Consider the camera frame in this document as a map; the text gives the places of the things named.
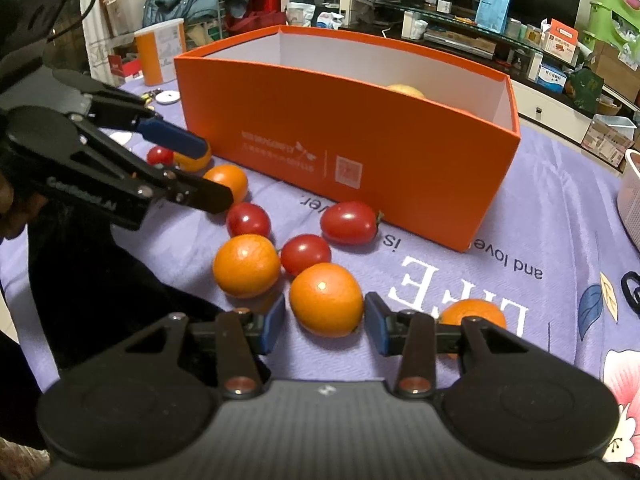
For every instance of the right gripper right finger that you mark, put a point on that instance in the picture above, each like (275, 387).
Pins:
(417, 338)

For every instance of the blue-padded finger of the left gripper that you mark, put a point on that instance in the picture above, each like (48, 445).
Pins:
(167, 135)

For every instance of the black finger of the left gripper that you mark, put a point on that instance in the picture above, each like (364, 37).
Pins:
(195, 192)

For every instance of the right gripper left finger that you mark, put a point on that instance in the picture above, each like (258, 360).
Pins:
(225, 354)

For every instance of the large orange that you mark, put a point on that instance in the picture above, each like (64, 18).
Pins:
(326, 300)

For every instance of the small orange upper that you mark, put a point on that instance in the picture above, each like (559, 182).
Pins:
(232, 177)

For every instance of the small orange under finger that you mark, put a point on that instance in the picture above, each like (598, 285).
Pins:
(192, 165)

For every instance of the red tomato upper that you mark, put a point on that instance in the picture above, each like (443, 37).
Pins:
(247, 218)

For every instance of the white round tag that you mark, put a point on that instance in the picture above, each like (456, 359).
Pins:
(167, 97)

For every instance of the orange behind right finger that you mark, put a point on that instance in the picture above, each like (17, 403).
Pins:
(472, 307)

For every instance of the small red tomato far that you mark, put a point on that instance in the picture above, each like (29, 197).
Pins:
(158, 155)

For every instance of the orange beside tomatoes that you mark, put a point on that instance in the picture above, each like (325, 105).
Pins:
(246, 266)

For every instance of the orange white canister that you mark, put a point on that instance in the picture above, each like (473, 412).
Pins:
(157, 46)

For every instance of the red tomato centre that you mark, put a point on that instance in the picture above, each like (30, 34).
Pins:
(303, 251)

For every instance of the red tomato near box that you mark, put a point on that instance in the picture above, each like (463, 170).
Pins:
(350, 223)

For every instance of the orange cardboard box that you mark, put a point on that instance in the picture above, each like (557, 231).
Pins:
(310, 107)

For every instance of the yellow pear in box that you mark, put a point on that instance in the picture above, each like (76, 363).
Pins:
(406, 90)

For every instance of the white TV stand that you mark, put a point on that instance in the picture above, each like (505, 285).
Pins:
(550, 113)

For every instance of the white fruit basket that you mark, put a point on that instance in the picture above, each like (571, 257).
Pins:
(628, 197)

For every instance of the orange white carton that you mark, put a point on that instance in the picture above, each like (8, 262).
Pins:
(560, 41)

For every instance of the blue standing card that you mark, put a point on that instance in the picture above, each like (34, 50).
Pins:
(492, 15)

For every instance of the green plastic shelf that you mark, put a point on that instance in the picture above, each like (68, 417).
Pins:
(614, 22)

